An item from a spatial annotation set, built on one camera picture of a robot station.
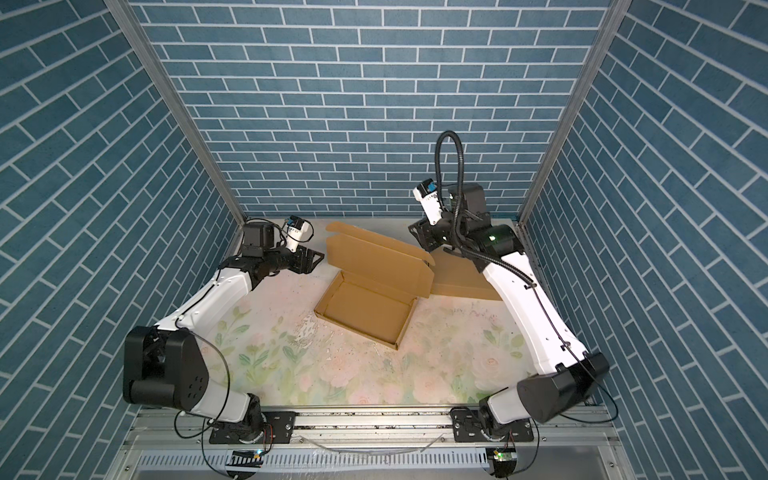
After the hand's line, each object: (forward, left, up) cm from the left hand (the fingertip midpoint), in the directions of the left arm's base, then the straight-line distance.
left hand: (313, 251), depth 87 cm
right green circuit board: (-49, -50, -21) cm, 73 cm away
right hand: (-4, -28, +17) cm, 33 cm away
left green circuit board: (-48, +13, -22) cm, 54 cm away
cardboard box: (-3, -19, -14) cm, 24 cm away
